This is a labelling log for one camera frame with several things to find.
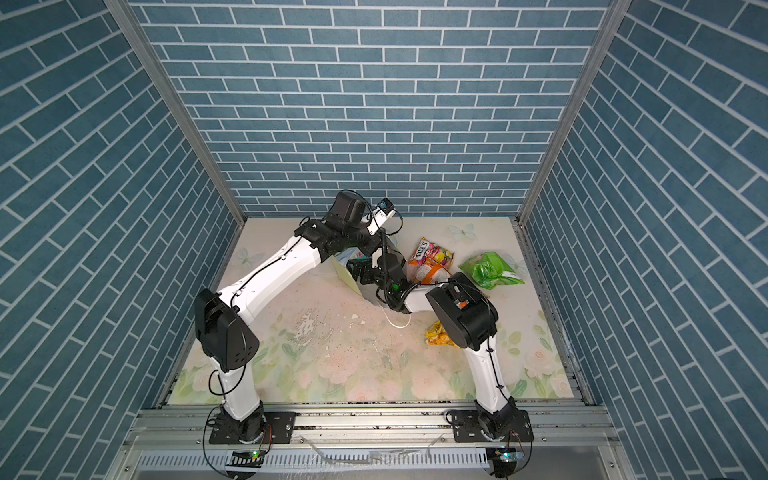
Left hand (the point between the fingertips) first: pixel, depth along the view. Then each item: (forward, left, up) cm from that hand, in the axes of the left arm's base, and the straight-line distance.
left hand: (382, 232), depth 83 cm
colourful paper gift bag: (-10, +5, -16) cm, 19 cm away
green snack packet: (-4, -34, -13) cm, 36 cm away
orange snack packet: (+9, -16, -20) cm, 27 cm away
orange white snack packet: (+1, -16, -19) cm, 25 cm away
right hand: (+3, +9, -16) cm, 18 cm away
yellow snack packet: (-22, -16, -20) cm, 33 cm away
